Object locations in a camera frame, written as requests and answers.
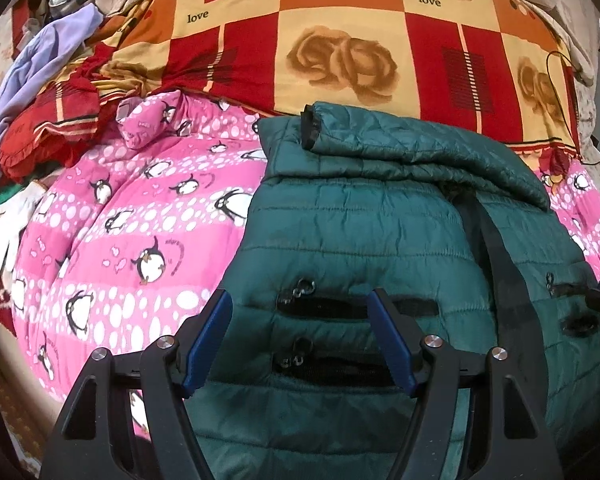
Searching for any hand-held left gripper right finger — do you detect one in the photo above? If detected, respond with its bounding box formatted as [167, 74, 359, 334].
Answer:
[366, 287, 566, 480]

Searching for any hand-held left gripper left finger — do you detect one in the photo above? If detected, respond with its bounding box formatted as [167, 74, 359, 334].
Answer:
[40, 287, 234, 480]

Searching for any green quilted jacket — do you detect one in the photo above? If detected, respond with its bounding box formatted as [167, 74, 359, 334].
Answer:
[182, 101, 600, 480]

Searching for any pink penguin print blanket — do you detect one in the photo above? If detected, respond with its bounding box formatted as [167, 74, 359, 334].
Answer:
[10, 89, 600, 442]

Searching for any white glove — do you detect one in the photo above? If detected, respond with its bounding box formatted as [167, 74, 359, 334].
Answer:
[0, 182, 49, 281]

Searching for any red striped frilled cloth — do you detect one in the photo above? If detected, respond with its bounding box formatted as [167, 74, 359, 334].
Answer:
[0, 42, 156, 184]

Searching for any lavender cloth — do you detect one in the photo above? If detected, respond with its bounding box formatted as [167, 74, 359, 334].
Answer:
[0, 4, 104, 197]

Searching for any red yellow checked rose blanket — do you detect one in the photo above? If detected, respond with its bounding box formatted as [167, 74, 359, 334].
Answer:
[87, 0, 583, 157]

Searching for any black cable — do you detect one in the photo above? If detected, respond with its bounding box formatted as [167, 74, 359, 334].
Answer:
[544, 50, 600, 167]

